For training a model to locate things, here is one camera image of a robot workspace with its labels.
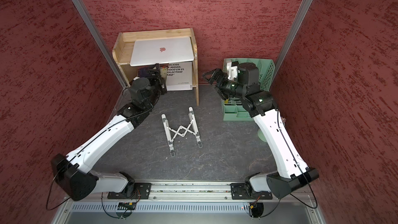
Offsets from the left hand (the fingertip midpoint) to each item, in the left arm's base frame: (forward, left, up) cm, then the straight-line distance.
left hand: (163, 71), depth 69 cm
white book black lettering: (+17, -4, -18) cm, 25 cm away
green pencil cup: (-12, -54, -41) cm, 69 cm away
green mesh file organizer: (+6, -39, -38) cm, 55 cm away
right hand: (-10, -19, +1) cm, 22 cm away
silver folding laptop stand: (-13, 0, -36) cm, 39 cm away
